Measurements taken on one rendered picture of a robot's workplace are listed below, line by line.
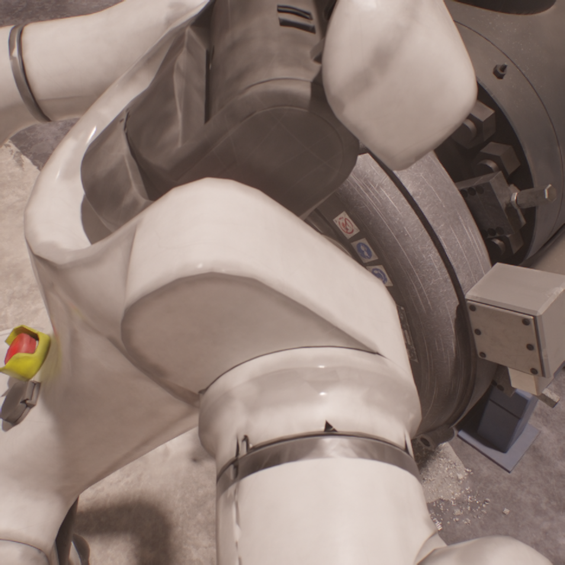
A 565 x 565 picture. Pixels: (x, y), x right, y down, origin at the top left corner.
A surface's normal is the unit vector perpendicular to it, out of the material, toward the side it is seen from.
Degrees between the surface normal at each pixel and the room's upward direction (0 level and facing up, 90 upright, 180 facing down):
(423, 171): 37
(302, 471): 7
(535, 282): 23
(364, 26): 53
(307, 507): 8
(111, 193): 45
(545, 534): 0
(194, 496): 0
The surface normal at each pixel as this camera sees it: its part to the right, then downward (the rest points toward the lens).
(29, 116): 0.13, 0.96
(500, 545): 0.45, -0.82
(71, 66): -0.02, 0.25
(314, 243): 0.73, -0.49
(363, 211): -0.49, 0.42
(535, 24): 0.25, -0.41
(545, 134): 0.55, 0.00
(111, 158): -0.65, -0.24
